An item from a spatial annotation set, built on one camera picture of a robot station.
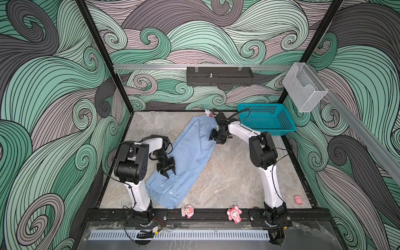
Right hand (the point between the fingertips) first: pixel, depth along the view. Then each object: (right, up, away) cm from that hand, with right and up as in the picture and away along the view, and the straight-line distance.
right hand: (212, 140), depth 102 cm
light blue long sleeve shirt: (-13, -6, -6) cm, 16 cm away
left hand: (-24, -18, -14) cm, 33 cm away
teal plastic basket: (+48, +16, +15) cm, 53 cm away
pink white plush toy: (-14, -31, -29) cm, 45 cm away
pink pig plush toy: (+7, -32, -30) cm, 44 cm away
